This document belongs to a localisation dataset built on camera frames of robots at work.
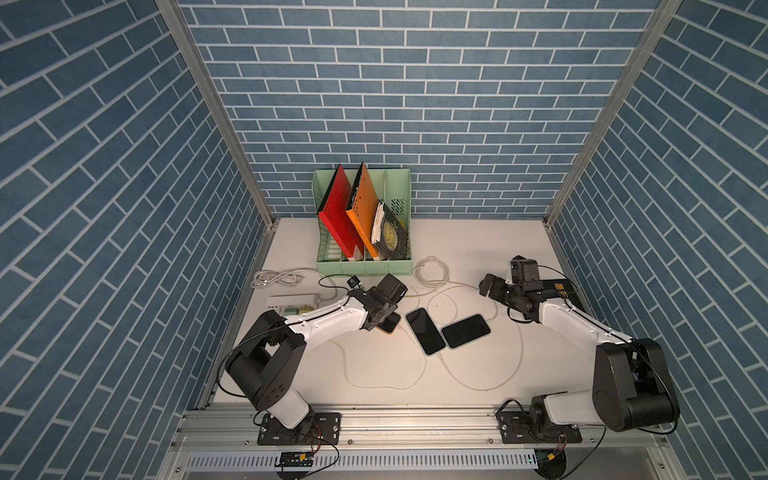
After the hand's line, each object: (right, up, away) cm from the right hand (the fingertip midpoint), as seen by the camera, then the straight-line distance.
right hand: (493, 288), depth 92 cm
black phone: (-22, -13, -3) cm, 25 cm away
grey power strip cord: (-68, +2, +7) cm, 68 cm away
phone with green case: (-9, -13, -1) cm, 16 cm away
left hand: (-32, -6, -2) cm, 32 cm away
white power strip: (-64, -5, 0) cm, 64 cm away
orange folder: (-41, +25, -4) cm, 48 cm away
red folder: (-49, +22, -7) cm, 54 cm away
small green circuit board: (-55, -39, -20) cm, 70 cm away
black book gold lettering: (+27, -1, +9) cm, 29 cm away
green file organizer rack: (-32, +34, +12) cm, 48 cm away
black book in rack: (-31, +14, +9) cm, 35 cm away
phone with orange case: (-32, -12, +4) cm, 35 cm away
